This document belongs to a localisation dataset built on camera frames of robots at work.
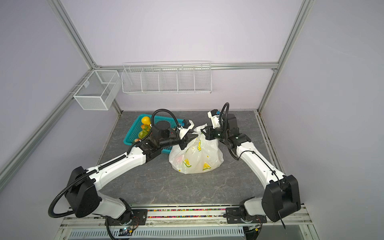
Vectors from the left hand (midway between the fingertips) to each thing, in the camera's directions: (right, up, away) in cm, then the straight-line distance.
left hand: (196, 135), depth 73 cm
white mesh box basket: (-70, +31, +32) cm, 83 cm away
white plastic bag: (+2, -11, +6) cm, 13 cm away
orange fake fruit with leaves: (-36, +4, +29) cm, 46 cm away
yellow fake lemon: (-35, +9, +29) cm, 46 cm away
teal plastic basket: (-43, 0, +26) cm, 50 cm away
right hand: (+3, +2, +6) cm, 7 cm away
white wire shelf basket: (-18, +36, +24) cm, 47 cm away
